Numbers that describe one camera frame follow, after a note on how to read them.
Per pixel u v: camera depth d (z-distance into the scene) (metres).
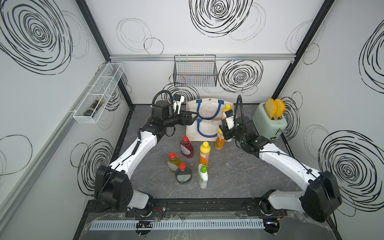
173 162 0.75
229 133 0.71
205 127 0.89
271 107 0.91
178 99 0.68
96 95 0.74
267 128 0.89
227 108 0.89
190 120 0.67
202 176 0.70
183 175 0.74
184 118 0.68
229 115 0.69
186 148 0.83
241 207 0.75
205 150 0.73
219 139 0.86
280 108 0.90
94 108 0.67
